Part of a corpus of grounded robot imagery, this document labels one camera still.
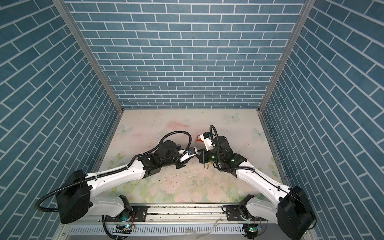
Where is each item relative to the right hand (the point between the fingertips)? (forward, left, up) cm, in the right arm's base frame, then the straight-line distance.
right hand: (192, 153), depth 77 cm
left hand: (0, 0, -2) cm, 2 cm away
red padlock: (+20, -2, -16) cm, 26 cm away
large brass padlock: (+1, -6, -18) cm, 19 cm away
